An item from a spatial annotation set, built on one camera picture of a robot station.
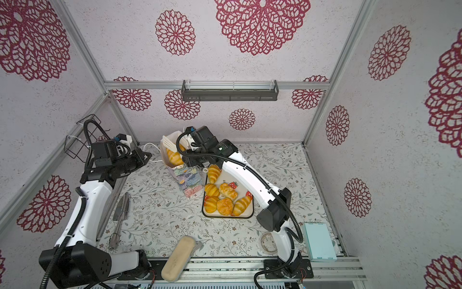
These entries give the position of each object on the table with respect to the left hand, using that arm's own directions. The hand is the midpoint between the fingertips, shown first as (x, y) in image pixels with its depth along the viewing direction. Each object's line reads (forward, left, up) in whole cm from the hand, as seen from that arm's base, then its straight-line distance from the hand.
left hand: (151, 157), depth 77 cm
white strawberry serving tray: (-12, -40, -25) cm, 49 cm away
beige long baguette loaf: (-35, -12, -24) cm, 44 cm away
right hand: (-1, -16, +3) cm, 16 cm away
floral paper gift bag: (-2, -14, -15) cm, 21 cm away
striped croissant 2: (-3, -24, -23) cm, 33 cm away
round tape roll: (-28, -51, -28) cm, 65 cm away
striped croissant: (+5, -8, -7) cm, 11 cm away
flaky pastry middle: (-3, -32, -24) cm, 40 cm away
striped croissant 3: (-11, -24, -23) cm, 35 cm away
